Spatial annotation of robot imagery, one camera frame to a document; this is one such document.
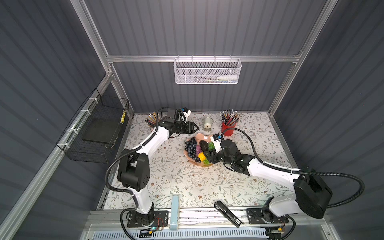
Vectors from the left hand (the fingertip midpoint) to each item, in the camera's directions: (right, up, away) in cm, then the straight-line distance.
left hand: (195, 128), depth 88 cm
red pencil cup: (+23, -3, +18) cm, 29 cm away
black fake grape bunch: (-3, -11, +3) cm, 12 cm away
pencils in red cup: (+22, +7, +6) cm, 24 cm away
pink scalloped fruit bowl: (+2, -7, +11) cm, 13 cm away
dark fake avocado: (+5, -11, +6) cm, 14 cm away
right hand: (+7, -14, -4) cm, 16 cm away
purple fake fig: (+1, -13, +6) cm, 15 cm away
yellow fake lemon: (+4, -18, +3) cm, 18 cm away
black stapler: (+15, -42, -16) cm, 47 cm away
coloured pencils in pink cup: (-30, +6, +12) cm, 33 cm away
